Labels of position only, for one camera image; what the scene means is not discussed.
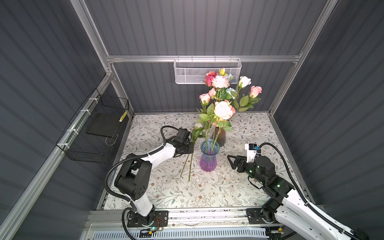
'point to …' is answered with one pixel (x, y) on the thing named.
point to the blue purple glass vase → (209, 148)
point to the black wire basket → (91, 135)
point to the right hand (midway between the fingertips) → (233, 158)
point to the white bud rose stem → (198, 127)
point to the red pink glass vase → (219, 136)
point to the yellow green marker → (123, 116)
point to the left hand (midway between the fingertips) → (191, 148)
